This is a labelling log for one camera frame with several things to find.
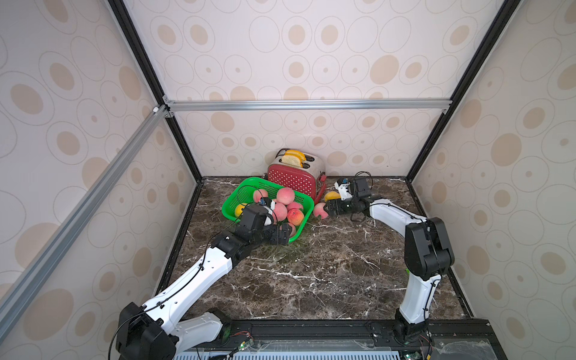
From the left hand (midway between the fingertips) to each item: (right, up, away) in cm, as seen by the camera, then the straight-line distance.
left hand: (287, 227), depth 76 cm
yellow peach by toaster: (+20, +11, +27) cm, 35 cm away
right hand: (+18, +6, +20) cm, 28 cm away
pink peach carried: (+2, -3, +16) cm, 16 cm away
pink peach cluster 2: (-1, +11, +21) cm, 23 cm away
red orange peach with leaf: (+3, +2, +17) cm, 18 cm away
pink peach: (-3, +5, +16) cm, 17 cm away
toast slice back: (+5, +29, +24) cm, 38 cm away
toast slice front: (+1, +27, +24) cm, 36 cm away
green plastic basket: (-22, +12, +30) cm, 39 cm away
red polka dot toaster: (+9, +18, +20) cm, 29 cm away
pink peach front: (-14, +12, +32) cm, 37 cm away
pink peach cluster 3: (+3, +7, +23) cm, 24 cm away
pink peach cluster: (+14, +5, +23) cm, 27 cm away
